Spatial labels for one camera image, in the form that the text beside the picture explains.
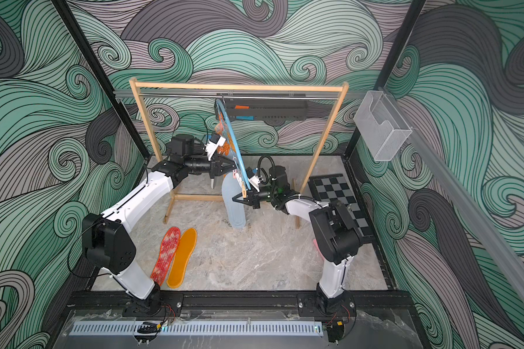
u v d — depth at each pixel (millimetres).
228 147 827
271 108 952
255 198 739
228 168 737
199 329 696
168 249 855
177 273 796
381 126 772
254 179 744
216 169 689
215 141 684
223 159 722
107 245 447
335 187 1029
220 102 740
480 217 506
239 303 746
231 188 779
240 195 780
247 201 783
